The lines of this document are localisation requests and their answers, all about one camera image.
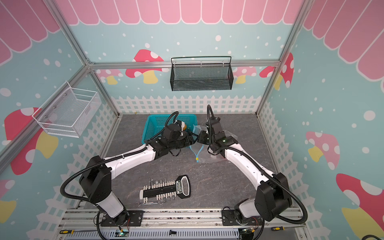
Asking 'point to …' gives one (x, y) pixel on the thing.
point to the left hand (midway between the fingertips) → (195, 140)
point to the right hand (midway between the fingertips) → (198, 135)
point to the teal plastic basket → (155, 123)
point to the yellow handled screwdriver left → (72, 231)
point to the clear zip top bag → (201, 151)
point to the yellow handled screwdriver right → (275, 228)
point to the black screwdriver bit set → (157, 192)
